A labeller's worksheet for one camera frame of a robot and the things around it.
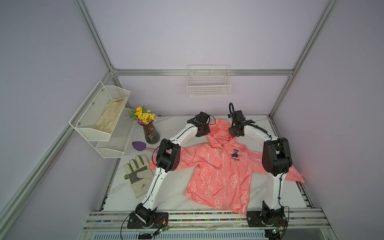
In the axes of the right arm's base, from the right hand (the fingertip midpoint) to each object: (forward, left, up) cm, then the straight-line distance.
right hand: (238, 131), depth 102 cm
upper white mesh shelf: (-8, +82, +25) cm, 86 cm away
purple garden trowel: (-7, +67, -5) cm, 68 cm away
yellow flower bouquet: (-1, +61, +18) cm, 63 cm away
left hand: (+1, +22, -1) cm, 23 cm away
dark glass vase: (-3, +59, +2) cm, 59 cm away
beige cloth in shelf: (-8, +76, +24) cm, 80 cm away
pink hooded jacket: (-25, +11, -6) cm, 28 cm away
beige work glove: (-29, +63, -6) cm, 70 cm away
